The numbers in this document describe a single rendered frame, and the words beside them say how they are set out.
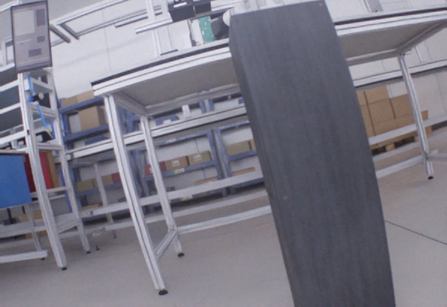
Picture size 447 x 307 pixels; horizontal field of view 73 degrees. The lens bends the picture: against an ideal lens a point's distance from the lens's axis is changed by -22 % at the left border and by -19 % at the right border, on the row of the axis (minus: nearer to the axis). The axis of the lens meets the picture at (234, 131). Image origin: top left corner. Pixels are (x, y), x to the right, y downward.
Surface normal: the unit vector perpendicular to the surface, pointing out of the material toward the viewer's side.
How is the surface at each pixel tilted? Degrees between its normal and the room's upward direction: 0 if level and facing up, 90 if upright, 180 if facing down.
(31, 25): 101
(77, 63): 90
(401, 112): 90
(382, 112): 90
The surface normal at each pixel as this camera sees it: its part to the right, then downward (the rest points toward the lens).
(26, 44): 0.47, 0.02
